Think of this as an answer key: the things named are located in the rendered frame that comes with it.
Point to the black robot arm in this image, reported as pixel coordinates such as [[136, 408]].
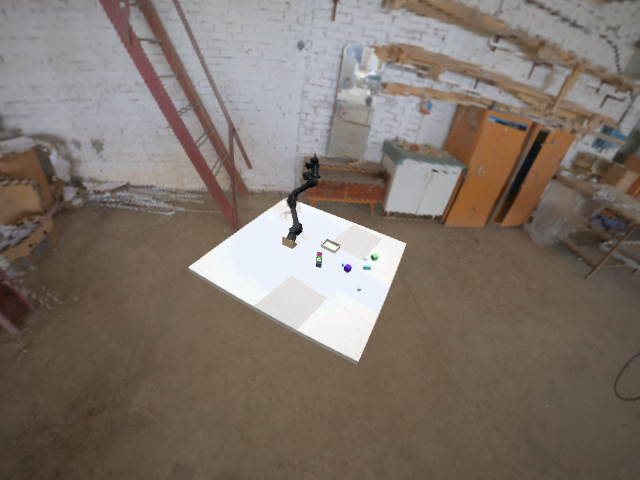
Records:
[[296, 228]]

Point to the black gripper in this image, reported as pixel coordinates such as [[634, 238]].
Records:
[[314, 162]]

